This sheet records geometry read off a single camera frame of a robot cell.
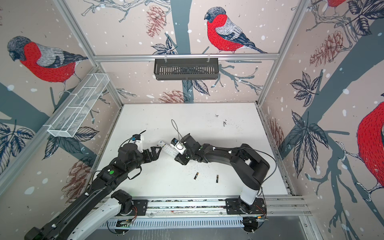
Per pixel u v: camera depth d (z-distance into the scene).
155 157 0.70
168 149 0.88
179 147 0.77
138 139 0.69
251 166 0.48
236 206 0.73
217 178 0.83
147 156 0.68
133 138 0.69
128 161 0.58
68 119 0.73
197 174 0.85
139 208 0.73
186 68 1.07
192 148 0.68
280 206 0.75
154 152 0.70
